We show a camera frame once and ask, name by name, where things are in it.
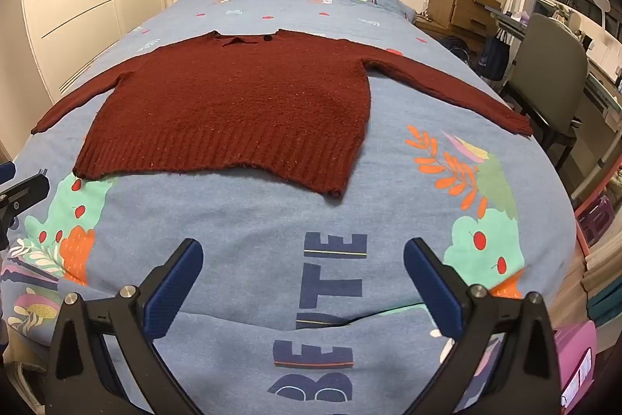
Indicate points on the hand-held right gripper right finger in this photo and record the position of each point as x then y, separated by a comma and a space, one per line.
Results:
432, 293

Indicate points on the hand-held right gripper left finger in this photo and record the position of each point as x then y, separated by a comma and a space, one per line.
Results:
175, 288

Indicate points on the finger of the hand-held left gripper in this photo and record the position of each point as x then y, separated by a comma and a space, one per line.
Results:
22, 198

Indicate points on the dark red knitted sweater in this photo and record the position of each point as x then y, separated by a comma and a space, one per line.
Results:
233, 104

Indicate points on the blue printed blanket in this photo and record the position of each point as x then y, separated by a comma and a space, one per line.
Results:
291, 220

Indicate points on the pink box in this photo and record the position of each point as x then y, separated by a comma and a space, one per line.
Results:
576, 361

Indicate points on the purple stool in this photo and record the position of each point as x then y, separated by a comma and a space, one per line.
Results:
596, 223

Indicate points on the dark bag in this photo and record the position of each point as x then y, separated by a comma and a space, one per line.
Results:
495, 55

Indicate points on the grey chair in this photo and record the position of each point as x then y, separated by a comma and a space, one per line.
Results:
554, 65

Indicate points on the cluttered desk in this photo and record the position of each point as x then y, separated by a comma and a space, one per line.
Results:
605, 89

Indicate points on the wooden nightstand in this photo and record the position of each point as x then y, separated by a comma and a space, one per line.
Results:
461, 9

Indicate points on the white desk lamp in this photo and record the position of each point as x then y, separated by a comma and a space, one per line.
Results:
600, 1

